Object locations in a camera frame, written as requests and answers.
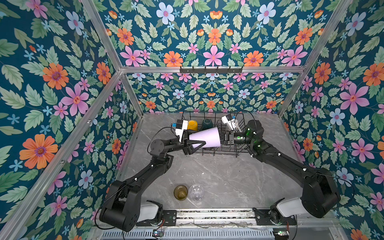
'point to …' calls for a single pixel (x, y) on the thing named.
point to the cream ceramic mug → (234, 122)
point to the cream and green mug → (206, 123)
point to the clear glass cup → (196, 192)
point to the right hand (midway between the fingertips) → (212, 139)
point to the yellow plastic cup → (193, 125)
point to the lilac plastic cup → (211, 137)
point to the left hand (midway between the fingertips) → (206, 140)
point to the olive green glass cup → (180, 192)
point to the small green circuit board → (158, 233)
